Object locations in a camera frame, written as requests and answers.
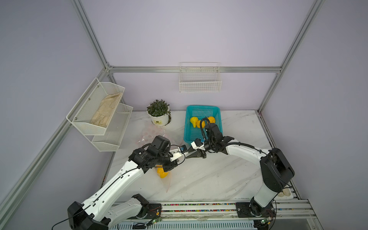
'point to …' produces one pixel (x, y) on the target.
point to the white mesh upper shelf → (92, 111)
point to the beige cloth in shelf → (107, 109)
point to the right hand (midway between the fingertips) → (186, 154)
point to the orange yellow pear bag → (212, 119)
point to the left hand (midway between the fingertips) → (174, 161)
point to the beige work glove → (285, 192)
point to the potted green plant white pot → (159, 112)
